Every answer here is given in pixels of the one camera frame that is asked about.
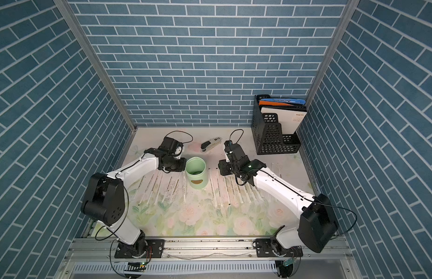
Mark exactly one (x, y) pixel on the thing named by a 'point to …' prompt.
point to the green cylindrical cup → (196, 171)
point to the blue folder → (285, 100)
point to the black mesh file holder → (267, 132)
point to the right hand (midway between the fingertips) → (223, 164)
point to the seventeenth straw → (184, 181)
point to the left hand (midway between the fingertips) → (189, 169)
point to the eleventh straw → (168, 189)
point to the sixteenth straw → (175, 188)
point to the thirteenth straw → (158, 189)
